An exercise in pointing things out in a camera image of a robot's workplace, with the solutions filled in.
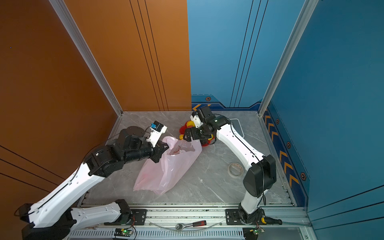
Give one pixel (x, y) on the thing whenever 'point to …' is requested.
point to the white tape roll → (235, 170)
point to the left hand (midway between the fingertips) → (170, 144)
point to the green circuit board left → (123, 232)
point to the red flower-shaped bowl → (189, 124)
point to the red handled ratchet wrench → (180, 226)
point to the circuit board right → (252, 233)
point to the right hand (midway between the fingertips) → (190, 136)
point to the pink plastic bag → (163, 176)
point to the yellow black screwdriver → (270, 220)
